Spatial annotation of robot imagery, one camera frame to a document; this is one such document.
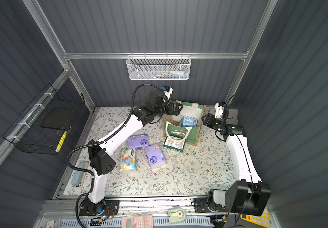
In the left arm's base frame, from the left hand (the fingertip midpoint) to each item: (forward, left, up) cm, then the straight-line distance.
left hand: (180, 106), depth 76 cm
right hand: (-4, -16, -6) cm, 17 cm away
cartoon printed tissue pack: (-21, +31, -26) cm, 45 cm away
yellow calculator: (-49, -40, -31) cm, 70 cm away
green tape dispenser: (-47, +4, -25) cm, 53 cm away
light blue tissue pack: (+6, -7, -20) cm, 22 cm away
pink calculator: (-49, +21, -31) cm, 61 cm away
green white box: (-9, 0, -27) cm, 29 cm away
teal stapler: (-28, +57, -27) cm, 69 cm away
